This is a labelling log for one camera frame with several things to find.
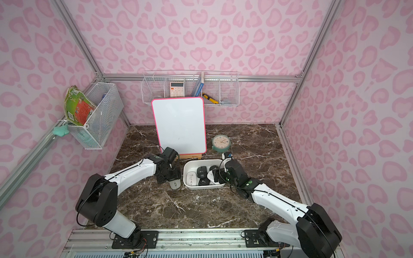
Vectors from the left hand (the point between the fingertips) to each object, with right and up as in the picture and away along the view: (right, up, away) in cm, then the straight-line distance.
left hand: (175, 175), depth 90 cm
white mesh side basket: (-32, +23, -18) cm, 43 cm away
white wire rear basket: (+25, +52, +11) cm, 58 cm away
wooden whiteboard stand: (+13, +9, +7) cm, 17 cm away
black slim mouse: (+16, -3, -2) cm, 17 cm away
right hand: (+24, +4, -6) cm, 25 cm away
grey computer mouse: (0, -5, -2) cm, 5 cm away
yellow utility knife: (+19, +45, +8) cm, 49 cm away
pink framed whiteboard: (+3, +28, 0) cm, 29 cm away
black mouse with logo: (+15, +2, 0) cm, 15 cm away
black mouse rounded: (+21, +3, +5) cm, 22 cm away
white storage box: (+9, +4, +5) cm, 11 cm away
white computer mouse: (+20, 0, -1) cm, 20 cm away
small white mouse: (+9, -2, 0) cm, 10 cm away
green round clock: (+27, +17, +16) cm, 36 cm away
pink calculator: (0, +49, +5) cm, 50 cm away
